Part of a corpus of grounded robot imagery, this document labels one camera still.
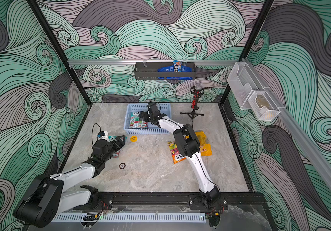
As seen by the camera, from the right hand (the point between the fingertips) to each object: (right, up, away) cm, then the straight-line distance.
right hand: (145, 115), depth 105 cm
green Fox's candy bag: (-7, -5, -2) cm, 9 cm away
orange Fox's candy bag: (+22, -26, -17) cm, 38 cm away
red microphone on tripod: (+36, +17, -8) cm, 41 cm away
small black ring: (-14, -30, -19) cm, 38 cm away
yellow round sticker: (-8, -16, -7) cm, 19 cm away
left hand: (-13, -13, -17) cm, 25 cm away
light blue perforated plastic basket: (+15, +5, +9) cm, 18 cm away
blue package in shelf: (+18, +30, -12) cm, 37 cm away
